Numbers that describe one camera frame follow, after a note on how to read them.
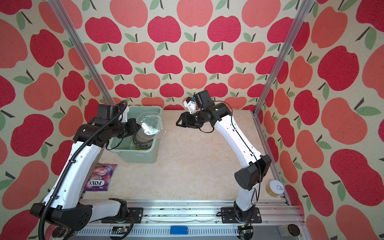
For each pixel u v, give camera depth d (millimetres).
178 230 691
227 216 733
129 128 614
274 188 781
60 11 705
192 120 638
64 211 365
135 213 746
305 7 692
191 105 685
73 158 411
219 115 508
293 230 623
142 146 968
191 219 737
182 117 651
